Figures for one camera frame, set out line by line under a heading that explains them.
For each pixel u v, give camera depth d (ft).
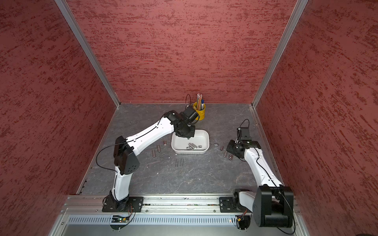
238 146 2.00
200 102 3.48
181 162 2.94
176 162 2.91
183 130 2.07
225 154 3.02
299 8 2.34
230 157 2.95
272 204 1.39
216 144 3.20
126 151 1.56
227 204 2.43
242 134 2.19
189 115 2.16
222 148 3.11
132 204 2.43
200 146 3.11
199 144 3.17
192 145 3.11
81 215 2.33
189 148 3.10
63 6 2.32
